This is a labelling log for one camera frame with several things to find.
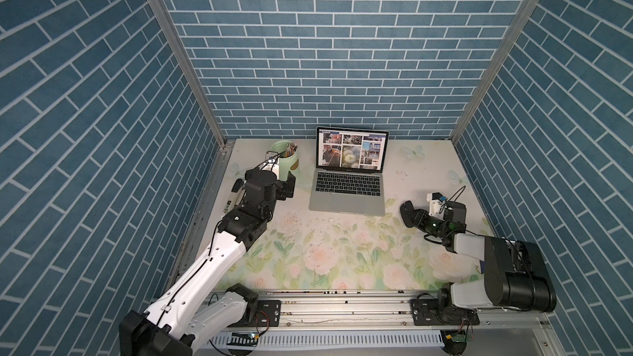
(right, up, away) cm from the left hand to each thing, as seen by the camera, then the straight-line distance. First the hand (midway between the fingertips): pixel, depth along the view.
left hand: (281, 170), depth 75 cm
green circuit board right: (+53, -49, -5) cm, 72 cm away
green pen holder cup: (-1, +6, +20) cm, 21 cm away
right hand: (+46, -17, +17) cm, 52 cm away
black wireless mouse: (+44, -17, +16) cm, 50 cm away
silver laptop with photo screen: (+24, 0, +33) cm, 41 cm away
